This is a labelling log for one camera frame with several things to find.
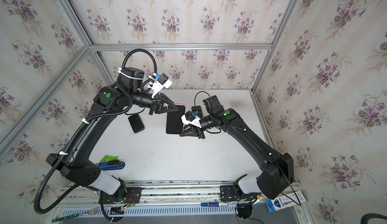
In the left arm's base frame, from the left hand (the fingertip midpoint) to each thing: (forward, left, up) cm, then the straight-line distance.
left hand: (177, 107), depth 58 cm
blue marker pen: (-28, -16, -38) cm, 50 cm away
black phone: (+17, +31, -39) cm, 53 cm away
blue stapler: (-9, +37, -38) cm, 54 cm away
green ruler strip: (-33, +55, -41) cm, 76 cm away
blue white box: (-27, -51, -38) cm, 69 cm away
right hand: (-2, -3, -14) cm, 14 cm away
